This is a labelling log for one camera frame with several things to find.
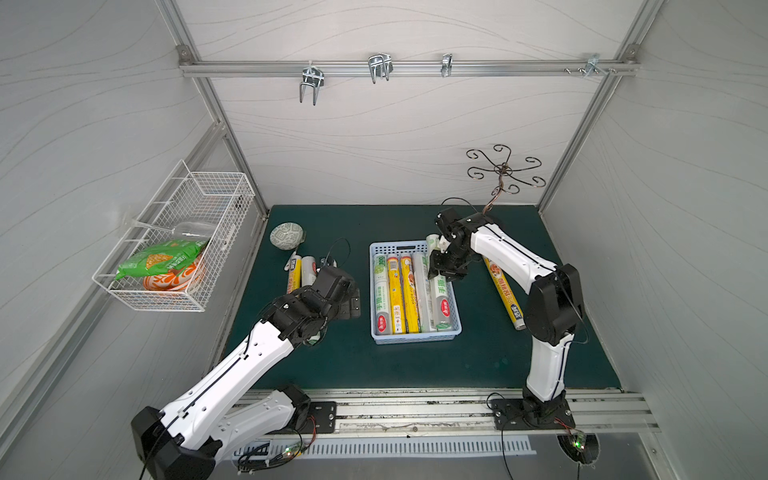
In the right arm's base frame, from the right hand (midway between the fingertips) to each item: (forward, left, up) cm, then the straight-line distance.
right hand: (435, 275), depth 88 cm
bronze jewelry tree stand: (+25, -20, +20) cm, 38 cm away
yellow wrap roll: (-3, +7, -8) cm, 11 cm away
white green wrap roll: (-3, +16, -6) cm, 17 cm away
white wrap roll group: (-2, +4, -7) cm, 8 cm away
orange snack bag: (-18, +58, +23) cm, 65 cm away
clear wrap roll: (-7, -1, +2) cm, 7 cm away
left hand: (-13, +25, +8) cm, 30 cm away
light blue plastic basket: (+14, +14, -4) cm, 20 cm away
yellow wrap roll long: (-3, +12, -8) cm, 15 cm away
